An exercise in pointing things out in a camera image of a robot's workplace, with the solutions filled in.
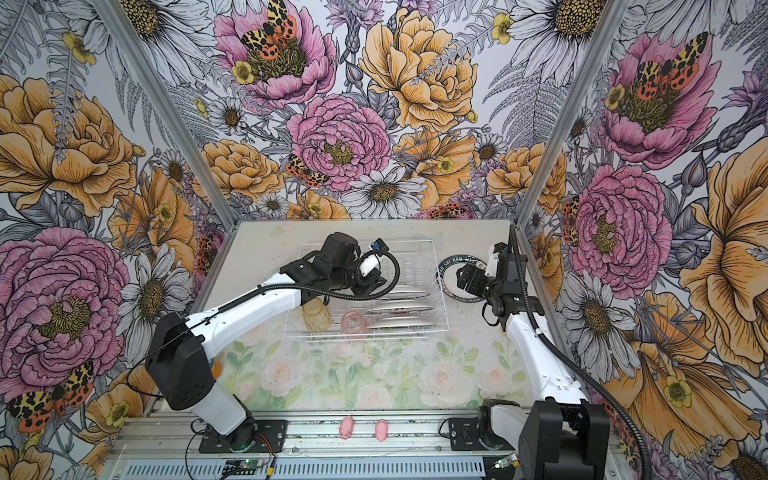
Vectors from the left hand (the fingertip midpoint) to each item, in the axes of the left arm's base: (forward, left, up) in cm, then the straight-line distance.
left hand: (375, 282), depth 82 cm
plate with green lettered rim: (+14, -24, -18) cm, 33 cm away
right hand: (0, -26, -2) cm, 26 cm away
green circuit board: (-38, +31, -19) cm, 53 cm away
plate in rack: (-9, -7, -4) cm, 12 cm away
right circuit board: (-39, -31, -18) cm, 53 cm away
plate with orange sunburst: (-6, -4, -4) cm, 9 cm away
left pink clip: (-31, +7, -17) cm, 37 cm away
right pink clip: (-32, -1, -18) cm, 37 cm away
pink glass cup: (-8, +6, -7) cm, 13 cm away
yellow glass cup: (-5, +17, -9) cm, 20 cm away
